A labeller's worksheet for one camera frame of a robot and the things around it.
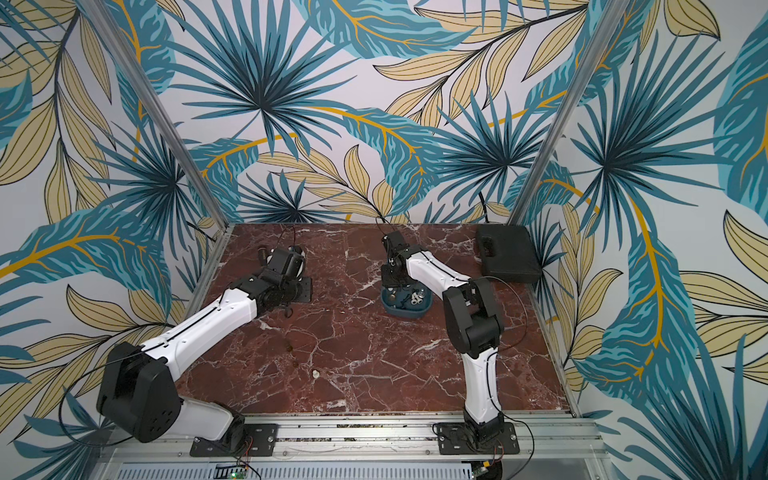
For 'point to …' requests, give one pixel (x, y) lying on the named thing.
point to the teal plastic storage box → (408, 301)
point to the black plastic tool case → (508, 252)
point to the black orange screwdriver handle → (262, 255)
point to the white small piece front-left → (315, 374)
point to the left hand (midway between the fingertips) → (305, 290)
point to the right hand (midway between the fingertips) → (393, 279)
